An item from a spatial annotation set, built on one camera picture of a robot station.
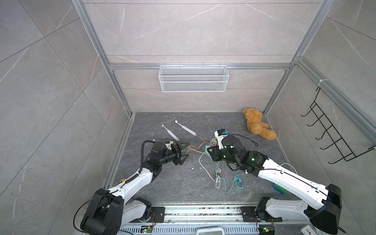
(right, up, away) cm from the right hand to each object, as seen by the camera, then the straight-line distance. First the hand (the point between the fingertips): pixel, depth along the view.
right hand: (210, 149), depth 74 cm
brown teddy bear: (+33, +12, +20) cm, 40 cm away
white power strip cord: (+55, -14, +19) cm, 60 cm away
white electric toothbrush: (-25, +6, +31) cm, 40 cm away
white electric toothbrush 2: (-13, +9, +33) cm, 37 cm away
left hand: (-9, +1, +3) cm, 10 cm away
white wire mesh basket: (-8, +45, +27) cm, 53 cm away
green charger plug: (-2, +1, +1) cm, 3 cm away
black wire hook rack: (+54, +6, -11) cm, 55 cm away
